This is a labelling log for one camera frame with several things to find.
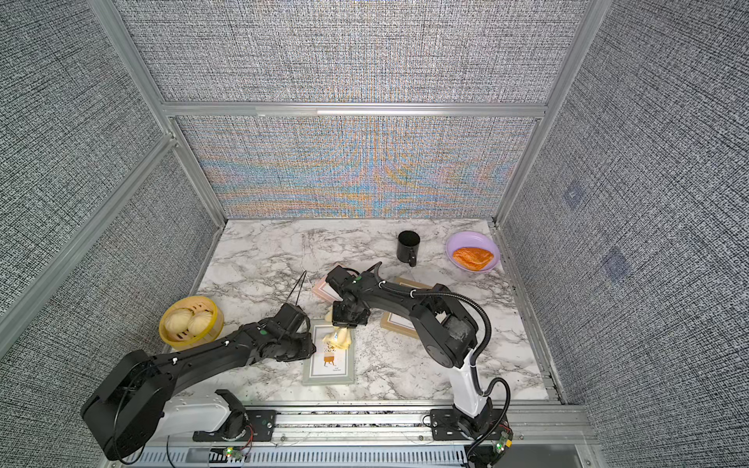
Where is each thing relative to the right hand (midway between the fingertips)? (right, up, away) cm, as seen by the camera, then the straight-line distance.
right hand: (338, 318), depth 89 cm
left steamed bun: (-47, 0, -3) cm, 47 cm away
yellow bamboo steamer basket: (-44, -6, -3) cm, 45 cm away
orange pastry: (+46, +18, +15) cm, 52 cm away
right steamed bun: (-40, 0, -4) cm, 40 cm away
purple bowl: (+50, +25, +25) cm, 61 cm away
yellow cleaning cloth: (+1, -4, -6) cm, 7 cm away
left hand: (-6, -10, -3) cm, 12 cm away
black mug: (+23, +22, +15) cm, 35 cm away
